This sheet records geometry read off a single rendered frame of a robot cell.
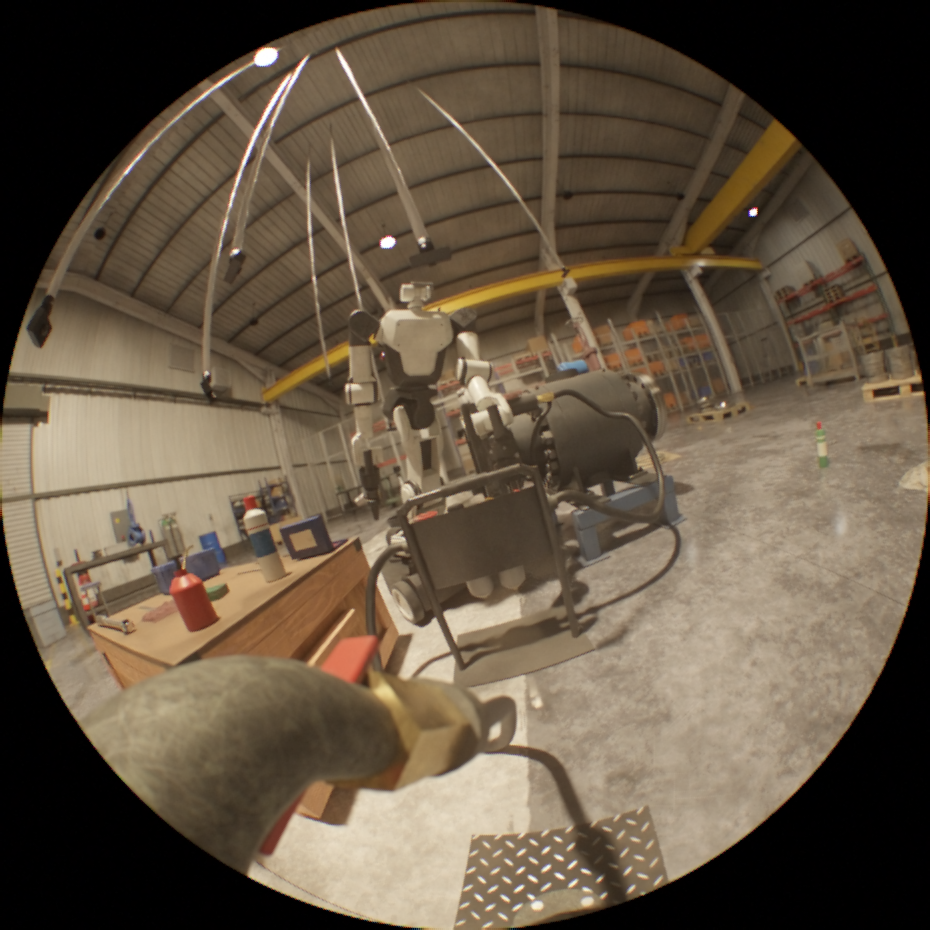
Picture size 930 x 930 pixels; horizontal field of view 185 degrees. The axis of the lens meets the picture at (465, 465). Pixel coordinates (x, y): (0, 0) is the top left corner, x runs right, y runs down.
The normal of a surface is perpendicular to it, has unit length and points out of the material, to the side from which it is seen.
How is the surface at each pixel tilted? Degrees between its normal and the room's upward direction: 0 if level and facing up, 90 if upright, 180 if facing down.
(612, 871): 0
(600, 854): 0
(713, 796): 0
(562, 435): 93
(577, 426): 89
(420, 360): 116
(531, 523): 90
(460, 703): 40
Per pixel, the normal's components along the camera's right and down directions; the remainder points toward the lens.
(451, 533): -0.03, 0.03
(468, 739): -0.25, -0.72
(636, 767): -0.30, -0.95
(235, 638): 0.95, -0.30
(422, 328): 0.37, 0.36
